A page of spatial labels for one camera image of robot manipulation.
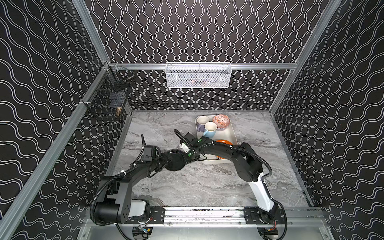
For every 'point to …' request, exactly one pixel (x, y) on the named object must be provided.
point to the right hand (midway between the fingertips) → (185, 162)
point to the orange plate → (225, 141)
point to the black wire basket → (106, 100)
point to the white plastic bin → (213, 159)
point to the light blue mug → (210, 129)
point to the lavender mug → (201, 120)
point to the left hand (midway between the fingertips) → (170, 159)
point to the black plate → (178, 161)
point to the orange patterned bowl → (221, 120)
